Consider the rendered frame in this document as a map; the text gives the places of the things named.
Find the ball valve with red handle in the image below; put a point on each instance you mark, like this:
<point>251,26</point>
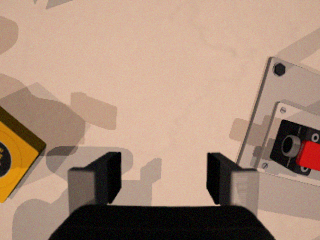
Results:
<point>285,120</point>

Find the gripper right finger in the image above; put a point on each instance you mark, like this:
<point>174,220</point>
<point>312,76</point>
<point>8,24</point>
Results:
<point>230,184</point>

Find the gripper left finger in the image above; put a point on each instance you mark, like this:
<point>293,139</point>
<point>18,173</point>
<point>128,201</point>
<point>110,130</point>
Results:
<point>97,183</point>

